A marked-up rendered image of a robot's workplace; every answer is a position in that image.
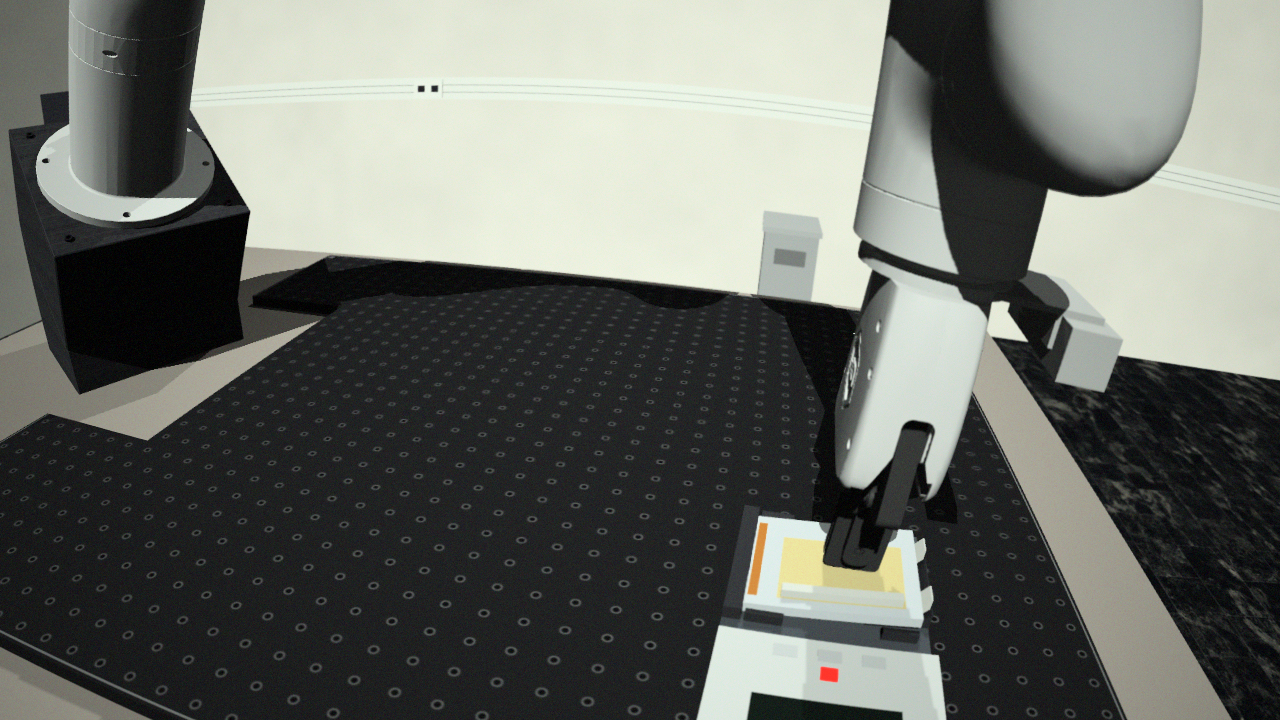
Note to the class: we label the white bar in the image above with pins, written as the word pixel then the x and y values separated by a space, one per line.
pixel 842 595

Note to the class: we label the white cassette with yellow panel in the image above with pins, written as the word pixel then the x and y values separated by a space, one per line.
pixel 792 551

